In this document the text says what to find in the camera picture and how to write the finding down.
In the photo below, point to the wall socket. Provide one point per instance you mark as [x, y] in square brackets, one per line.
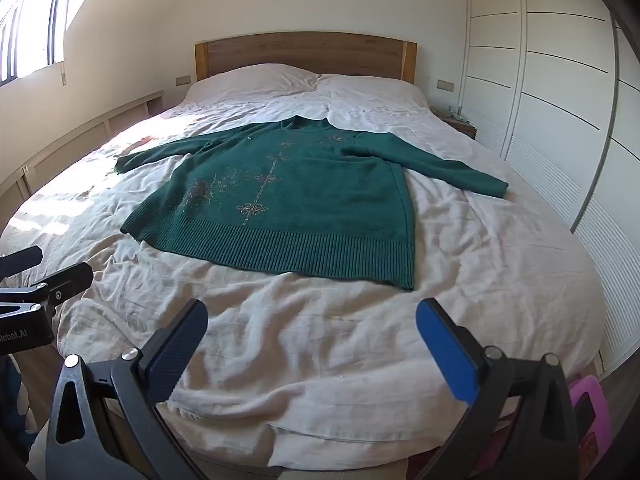
[183, 80]
[445, 85]

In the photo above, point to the white panelled wardrobe doors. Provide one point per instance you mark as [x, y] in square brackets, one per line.
[560, 85]

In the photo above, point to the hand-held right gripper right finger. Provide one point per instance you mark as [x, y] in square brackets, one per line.
[446, 352]

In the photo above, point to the wooden nightstand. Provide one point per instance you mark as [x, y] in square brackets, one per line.
[462, 127]

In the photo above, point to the pink plastic stool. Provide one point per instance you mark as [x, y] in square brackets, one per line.
[597, 410]

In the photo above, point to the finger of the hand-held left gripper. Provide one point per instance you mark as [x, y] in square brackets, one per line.
[20, 261]
[70, 280]

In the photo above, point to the wooden headboard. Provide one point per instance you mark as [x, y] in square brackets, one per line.
[300, 50]

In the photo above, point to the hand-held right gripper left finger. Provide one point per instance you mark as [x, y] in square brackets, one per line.
[180, 352]

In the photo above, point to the blue and white cloth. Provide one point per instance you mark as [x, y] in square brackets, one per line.
[15, 400]

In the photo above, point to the beige bed sheet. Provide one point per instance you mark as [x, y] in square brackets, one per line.
[300, 360]

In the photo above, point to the beige pillow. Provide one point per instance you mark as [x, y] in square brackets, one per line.
[245, 82]
[370, 91]

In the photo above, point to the window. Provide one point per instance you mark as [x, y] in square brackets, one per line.
[30, 25]

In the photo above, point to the green knitted sweater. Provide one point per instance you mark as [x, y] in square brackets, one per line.
[310, 210]

